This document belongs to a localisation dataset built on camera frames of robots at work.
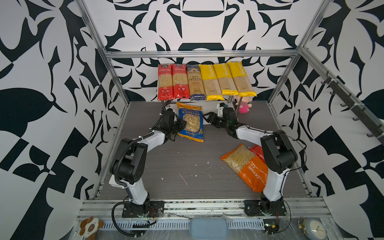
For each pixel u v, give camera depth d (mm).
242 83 787
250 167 844
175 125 812
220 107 888
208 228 690
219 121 828
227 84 786
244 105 1102
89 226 673
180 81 795
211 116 851
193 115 989
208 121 865
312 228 663
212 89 762
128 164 480
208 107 1087
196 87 766
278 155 512
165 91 742
